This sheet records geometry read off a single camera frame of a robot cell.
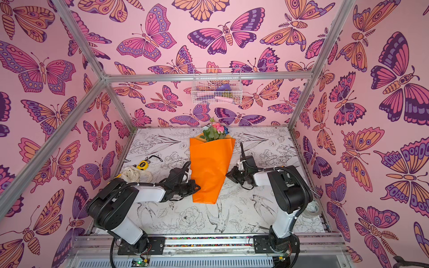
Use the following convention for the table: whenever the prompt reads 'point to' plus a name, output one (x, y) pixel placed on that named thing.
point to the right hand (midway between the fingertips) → (226, 173)
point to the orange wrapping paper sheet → (210, 160)
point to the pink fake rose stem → (219, 130)
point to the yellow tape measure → (143, 165)
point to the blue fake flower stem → (226, 130)
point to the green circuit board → (138, 262)
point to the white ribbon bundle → (132, 173)
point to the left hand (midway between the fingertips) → (202, 187)
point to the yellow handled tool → (119, 176)
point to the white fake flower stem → (206, 133)
